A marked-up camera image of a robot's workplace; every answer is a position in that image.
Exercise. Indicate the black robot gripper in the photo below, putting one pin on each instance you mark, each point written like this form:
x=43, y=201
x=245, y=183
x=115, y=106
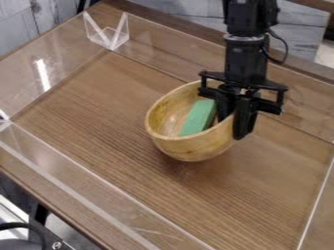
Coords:
x=241, y=87

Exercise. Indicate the green rectangular block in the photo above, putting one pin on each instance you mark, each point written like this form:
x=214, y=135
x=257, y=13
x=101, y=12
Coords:
x=200, y=118

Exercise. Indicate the brown wooden bowl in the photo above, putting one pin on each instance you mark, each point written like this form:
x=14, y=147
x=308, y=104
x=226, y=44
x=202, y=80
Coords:
x=166, y=119

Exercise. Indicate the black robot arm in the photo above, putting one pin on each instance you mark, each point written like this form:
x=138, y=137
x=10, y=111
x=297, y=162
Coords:
x=250, y=19

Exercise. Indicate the black metal table leg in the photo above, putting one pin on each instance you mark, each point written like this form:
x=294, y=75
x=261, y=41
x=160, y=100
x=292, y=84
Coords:
x=41, y=213

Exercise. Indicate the clear acrylic corner bracket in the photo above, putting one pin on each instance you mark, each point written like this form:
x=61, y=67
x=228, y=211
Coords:
x=107, y=37

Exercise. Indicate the clear acrylic tray wall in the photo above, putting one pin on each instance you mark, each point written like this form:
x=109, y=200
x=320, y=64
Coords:
x=99, y=209

